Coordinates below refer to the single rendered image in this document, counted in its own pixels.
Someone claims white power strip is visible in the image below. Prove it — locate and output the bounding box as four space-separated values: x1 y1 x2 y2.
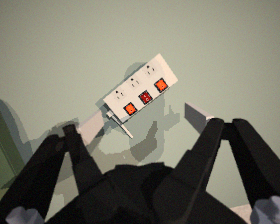
103 54 178 138

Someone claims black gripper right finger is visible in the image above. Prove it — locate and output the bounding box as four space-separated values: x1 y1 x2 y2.
152 102 280 224

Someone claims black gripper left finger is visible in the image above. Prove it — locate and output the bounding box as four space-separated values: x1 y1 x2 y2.
0 110 120 224

